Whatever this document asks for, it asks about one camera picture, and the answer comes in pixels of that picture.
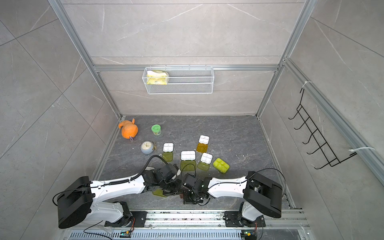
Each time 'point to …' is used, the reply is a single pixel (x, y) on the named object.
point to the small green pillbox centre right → (206, 159)
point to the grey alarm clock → (148, 147)
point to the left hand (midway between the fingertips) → (187, 191)
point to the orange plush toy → (129, 129)
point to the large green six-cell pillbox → (159, 192)
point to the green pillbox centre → (188, 160)
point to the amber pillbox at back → (202, 146)
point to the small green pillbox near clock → (168, 149)
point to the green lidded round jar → (156, 129)
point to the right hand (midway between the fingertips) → (184, 203)
